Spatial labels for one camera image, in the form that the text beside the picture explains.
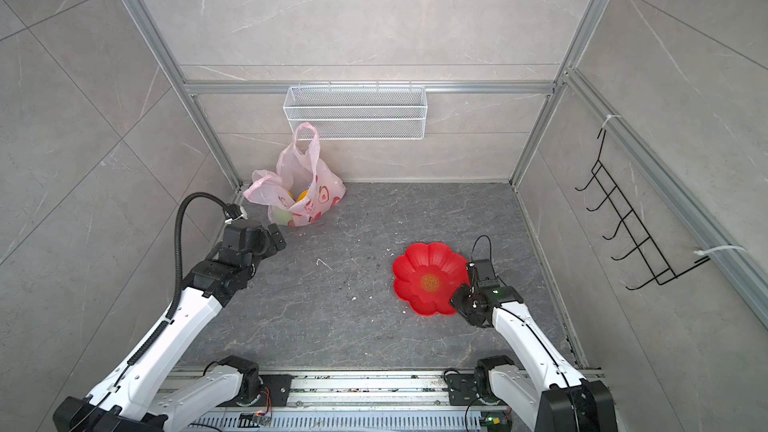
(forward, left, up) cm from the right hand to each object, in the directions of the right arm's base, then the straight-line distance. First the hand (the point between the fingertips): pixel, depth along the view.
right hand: (454, 299), depth 85 cm
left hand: (+12, +52, +21) cm, 58 cm away
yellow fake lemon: (+25, +45, +19) cm, 54 cm away
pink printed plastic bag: (+45, +51, +12) cm, 69 cm away
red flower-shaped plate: (+9, +7, -3) cm, 11 cm away
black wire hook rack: (+7, -37, +29) cm, 47 cm away
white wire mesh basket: (+56, +28, +27) cm, 68 cm away
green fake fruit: (+32, +57, +1) cm, 65 cm away
